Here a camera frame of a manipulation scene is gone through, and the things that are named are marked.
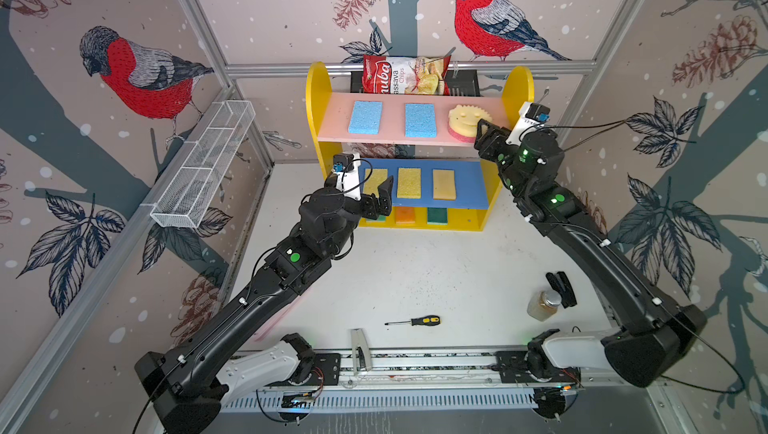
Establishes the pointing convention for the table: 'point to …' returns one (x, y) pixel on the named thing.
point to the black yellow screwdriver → (431, 320)
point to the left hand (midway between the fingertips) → (373, 175)
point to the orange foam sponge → (404, 215)
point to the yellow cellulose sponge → (409, 183)
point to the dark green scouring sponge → (437, 216)
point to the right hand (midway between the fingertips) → (479, 128)
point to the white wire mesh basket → (182, 199)
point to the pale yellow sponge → (444, 184)
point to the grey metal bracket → (358, 340)
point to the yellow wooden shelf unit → (441, 151)
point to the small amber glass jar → (538, 308)
